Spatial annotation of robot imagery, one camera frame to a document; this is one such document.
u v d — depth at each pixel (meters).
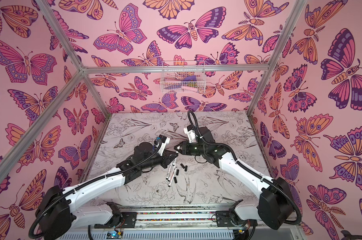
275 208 0.41
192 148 0.67
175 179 0.87
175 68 0.95
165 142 0.67
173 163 0.75
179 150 0.73
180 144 0.71
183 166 0.92
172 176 0.87
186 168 0.92
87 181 0.48
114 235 0.72
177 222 0.73
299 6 0.69
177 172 0.90
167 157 0.66
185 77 0.95
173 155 0.75
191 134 0.71
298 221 0.40
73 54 0.85
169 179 0.86
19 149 0.57
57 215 0.40
